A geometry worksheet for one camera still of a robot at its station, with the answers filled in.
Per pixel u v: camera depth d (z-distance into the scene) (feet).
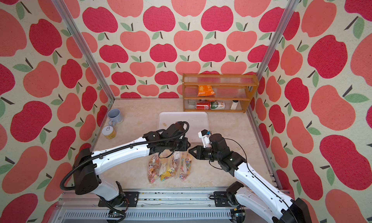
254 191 1.58
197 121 3.53
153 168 2.63
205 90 3.33
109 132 3.14
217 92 3.95
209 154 2.11
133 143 1.65
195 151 2.31
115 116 3.28
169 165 2.36
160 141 1.80
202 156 2.18
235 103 3.49
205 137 2.32
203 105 3.53
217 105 3.53
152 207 2.41
